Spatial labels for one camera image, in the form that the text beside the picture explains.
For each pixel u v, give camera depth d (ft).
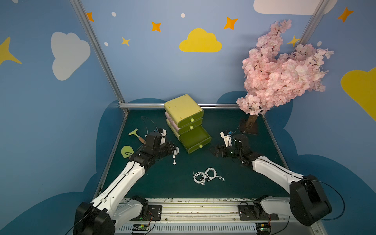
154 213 2.42
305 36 2.60
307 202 1.38
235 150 2.40
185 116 2.91
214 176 2.83
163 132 2.43
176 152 2.73
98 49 2.73
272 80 2.10
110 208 1.32
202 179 2.76
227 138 2.53
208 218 2.42
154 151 1.96
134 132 3.38
